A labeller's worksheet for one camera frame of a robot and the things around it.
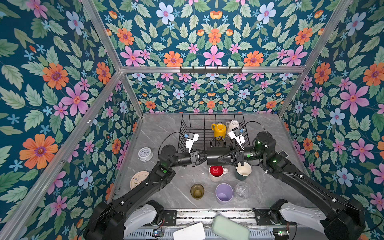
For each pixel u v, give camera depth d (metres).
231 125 0.96
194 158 0.60
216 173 0.88
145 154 0.94
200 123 1.14
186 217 0.75
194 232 0.66
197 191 0.82
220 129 0.93
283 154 0.96
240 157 0.56
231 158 0.57
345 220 0.37
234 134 0.58
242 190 0.82
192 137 0.63
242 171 0.86
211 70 0.93
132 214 0.54
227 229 0.68
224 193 0.80
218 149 0.62
